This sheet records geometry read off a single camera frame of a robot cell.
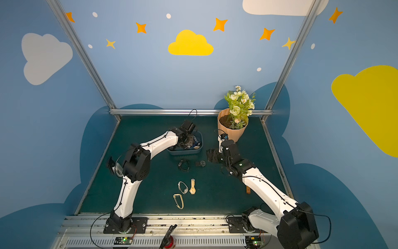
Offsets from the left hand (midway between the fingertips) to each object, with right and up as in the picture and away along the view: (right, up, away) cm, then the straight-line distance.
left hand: (191, 139), depth 100 cm
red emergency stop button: (-6, -41, -38) cm, 56 cm away
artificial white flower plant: (+30, +20, -11) cm, 37 cm away
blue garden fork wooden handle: (+33, -27, -16) cm, 45 cm away
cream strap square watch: (-5, -32, -19) cm, 38 cm away
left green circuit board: (-30, -46, -29) cm, 62 cm away
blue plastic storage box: (-9, -8, +6) cm, 14 cm away
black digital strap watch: (-4, -16, -5) cm, 17 cm away
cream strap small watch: (+2, -27, -16) cm, 32 cm away
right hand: (+14, -5, -17) cm, 23 cm away
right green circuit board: (+31, -47, -29) cm, 63 cm away
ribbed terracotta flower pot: (+28, +9, -2) cm, 29 cm away
